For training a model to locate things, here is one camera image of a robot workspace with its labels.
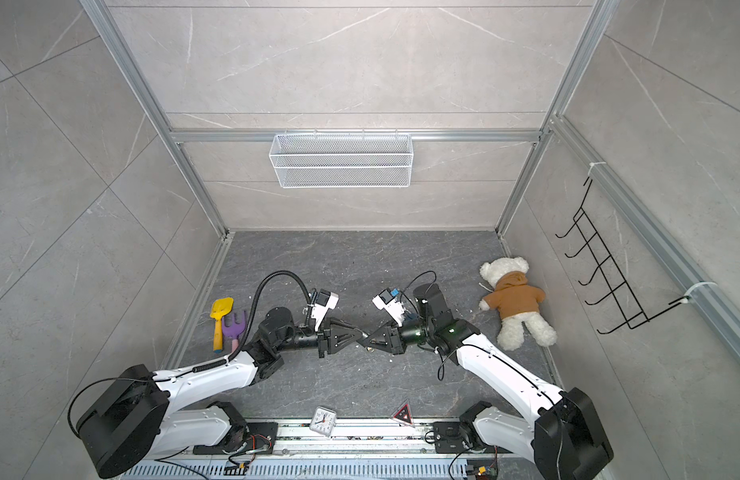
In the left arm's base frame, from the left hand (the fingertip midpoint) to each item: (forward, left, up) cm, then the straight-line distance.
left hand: (360, 332), depth 70 cm
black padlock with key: (-2, -1, -1) cm, 3 cm away
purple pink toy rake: (+12, +40, -20) cm, 47 cm away
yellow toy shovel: (+19, +47, -20) cm, 54 cm away
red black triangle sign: (-14, -11, -20) cm, 27 cm away
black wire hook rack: (-4, -54, +14) cm, 56 cm away
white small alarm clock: (-15, +10, -19) cm, 26 cm away
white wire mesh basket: (+59, +6, +9) cm, 60 cm away
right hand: (-1, -2, -3) cm, 4 cm away
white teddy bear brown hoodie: (+15, -49, -15) cm, 54 cm away
